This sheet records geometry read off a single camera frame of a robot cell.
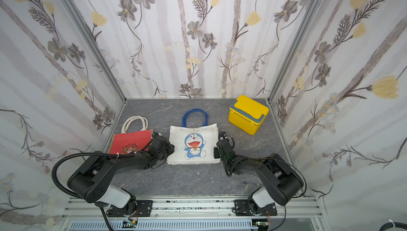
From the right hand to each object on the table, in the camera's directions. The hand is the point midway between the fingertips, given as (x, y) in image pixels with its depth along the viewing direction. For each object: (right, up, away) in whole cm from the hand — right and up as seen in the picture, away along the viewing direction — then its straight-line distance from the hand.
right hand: (218, 143), depth 92 cm
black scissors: (+13, -20, -8) cm, 25 cm away
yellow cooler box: (+17, +17, +1) cm, 24 cm away
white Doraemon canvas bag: (-15, -1, +4) cm, 15 cm away
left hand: (-25, -1, +2) cm, 25 cm away
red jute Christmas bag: (-54, 0, +4) cm, 54 cm away
